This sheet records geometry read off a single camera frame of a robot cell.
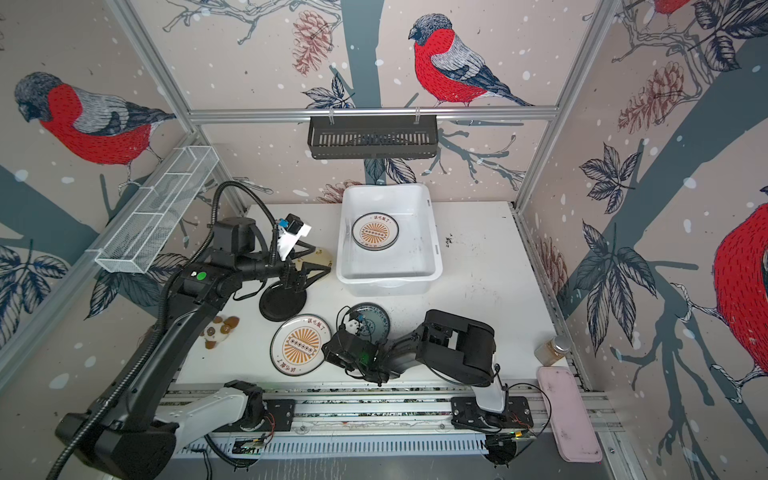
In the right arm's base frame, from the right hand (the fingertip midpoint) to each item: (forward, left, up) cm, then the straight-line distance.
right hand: (317, 354), depth 83 cm
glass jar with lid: (+2, -63, +5) cm, 63 cm away
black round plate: (+15, +15, +1) cm, 21 cm away
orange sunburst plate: (+2, +7, -1) cm, 7 cm away
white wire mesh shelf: (+25, +42, +32) cm, 59 cm away
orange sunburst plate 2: (+46, -12, +2) cm, 47 cm away
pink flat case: (-12, -66, -1) cm, 67 cm away
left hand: (+12, -5, +31) cm, 33 cm away
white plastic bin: (+30, -25, 0) cm, 39 cm away
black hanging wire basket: (+69, -11, +27) cm, 75 cm away
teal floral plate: (+10, -16, -1) cm, 19 cm away
